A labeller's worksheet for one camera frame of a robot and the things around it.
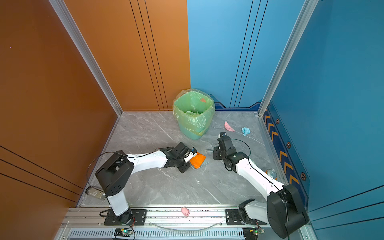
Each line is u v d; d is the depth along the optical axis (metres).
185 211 0.76
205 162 0.92
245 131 1.08
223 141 0.64
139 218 0.73
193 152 0.83
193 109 1.05
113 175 0.49
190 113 1.05
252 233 0.71
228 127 1.12
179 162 0.77
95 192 0.77
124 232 0.71
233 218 0.72
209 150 0.95
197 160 0.92
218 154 0.77
